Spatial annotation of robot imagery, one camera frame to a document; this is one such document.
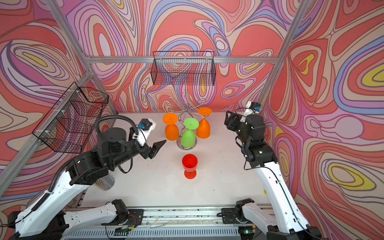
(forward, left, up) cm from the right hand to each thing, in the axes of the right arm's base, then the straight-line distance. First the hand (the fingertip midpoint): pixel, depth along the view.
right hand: (231, 117), depth 69 cm
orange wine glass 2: (+2, +29, -11) cm, 31 cm away
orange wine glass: (+3, +13, -12) cm, 18 cm away
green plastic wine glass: (-2, +21, -12) cm, 24 cm away
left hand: (-11, +32, +4) cm, 34 cm away
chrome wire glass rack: (+10, +22, -5) cm, 24 cm away
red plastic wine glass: (-12, +20, -22) cm, 32 cm away
